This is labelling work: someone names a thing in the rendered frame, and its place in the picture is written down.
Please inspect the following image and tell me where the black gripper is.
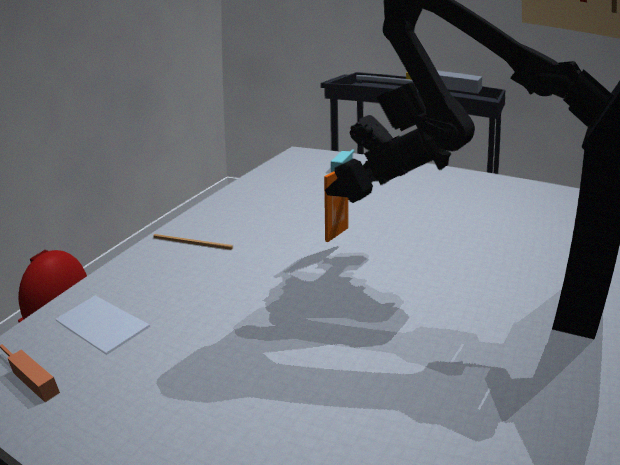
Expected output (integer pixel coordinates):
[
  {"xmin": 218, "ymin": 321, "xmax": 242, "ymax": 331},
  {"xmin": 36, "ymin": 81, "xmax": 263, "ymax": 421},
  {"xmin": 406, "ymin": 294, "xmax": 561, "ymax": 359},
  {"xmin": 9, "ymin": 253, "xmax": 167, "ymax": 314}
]
[{"xmin": 325, "ymin": 138, "xmax": 413, "ymax": 203}]

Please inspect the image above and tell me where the brown thin rod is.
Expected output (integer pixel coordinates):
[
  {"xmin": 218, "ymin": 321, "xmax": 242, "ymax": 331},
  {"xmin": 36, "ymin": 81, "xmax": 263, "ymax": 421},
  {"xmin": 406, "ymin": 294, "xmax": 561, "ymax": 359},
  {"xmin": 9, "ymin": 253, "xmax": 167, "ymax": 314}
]
[{"xmin": 153, "ymin": 234, "xmax": 233, "ymax": 250}]

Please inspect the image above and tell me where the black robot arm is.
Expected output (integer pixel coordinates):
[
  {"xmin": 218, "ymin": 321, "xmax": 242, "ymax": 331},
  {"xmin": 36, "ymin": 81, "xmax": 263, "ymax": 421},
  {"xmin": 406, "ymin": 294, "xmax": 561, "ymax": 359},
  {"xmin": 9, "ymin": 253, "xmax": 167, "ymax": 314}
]
[{"xmin": 350, "ymin": 0, "xmax": 614, "ymax": 170}]

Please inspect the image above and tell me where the orange plate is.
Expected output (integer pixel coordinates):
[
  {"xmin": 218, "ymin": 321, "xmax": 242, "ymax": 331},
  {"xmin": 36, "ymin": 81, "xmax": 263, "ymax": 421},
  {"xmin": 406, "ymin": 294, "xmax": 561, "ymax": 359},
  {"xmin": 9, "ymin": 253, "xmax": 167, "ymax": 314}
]
[{"xmin": 324, "ymin": 172, "xmax": 348, "ymax": 242}]

